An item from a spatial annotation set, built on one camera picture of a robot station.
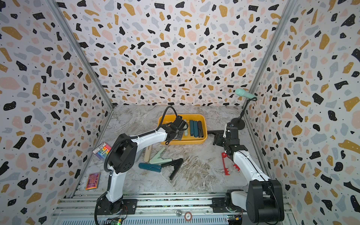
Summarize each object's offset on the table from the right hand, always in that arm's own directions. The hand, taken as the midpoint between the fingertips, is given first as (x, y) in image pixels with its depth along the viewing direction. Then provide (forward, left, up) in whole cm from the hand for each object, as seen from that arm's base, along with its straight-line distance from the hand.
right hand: (222, 136), depth 89 cm
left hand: (+6, +27, -4) cm, 27 cm away
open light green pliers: (-13, +42, -9) cm, 45 cm away
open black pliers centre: (-14, +28, -10) cm, 33 cm away
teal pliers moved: (+17, +20, -8) cm, 28 cm away
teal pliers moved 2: (+13, +17, -10) cm, 24 cm away
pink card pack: (-26, +76, -8) cm, 81 cm away
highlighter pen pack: (-7, +78, -8) cm, 79 cm away
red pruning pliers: (-7, -2, -11) cm, 13 cm away
